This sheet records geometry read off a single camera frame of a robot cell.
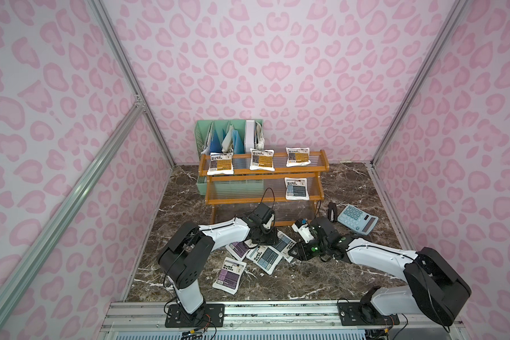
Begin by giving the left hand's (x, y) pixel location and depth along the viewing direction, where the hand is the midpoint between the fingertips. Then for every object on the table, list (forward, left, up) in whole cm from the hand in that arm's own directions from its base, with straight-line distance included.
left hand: (278, 238), depth 89 cm
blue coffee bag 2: (-2, -2, -1) cm, 3 cm away
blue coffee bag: (+16, -8, +14) cm, 22 cm away
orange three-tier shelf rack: (+15, -5, -3) cm, 16 cm away
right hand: (-6, -5, +1) cm, 8 cm away
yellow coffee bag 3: (+20, -7, +28) cm, 35 cm away
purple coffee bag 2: (-4, +16, -2) cm, 17 cm away
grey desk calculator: (+9, -36, -1) cm, 37 cm away
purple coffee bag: (-14, +19, -2) cm, 24 cm away
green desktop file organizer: (+40, +19, +22) cm, 49 cm away
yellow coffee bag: (+17, +22, +28) cm, 39 cm away
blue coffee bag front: (-8, +5, -1) cm, 9 cm away
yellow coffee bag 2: (+19, +6, +28) cm, 34 cm away
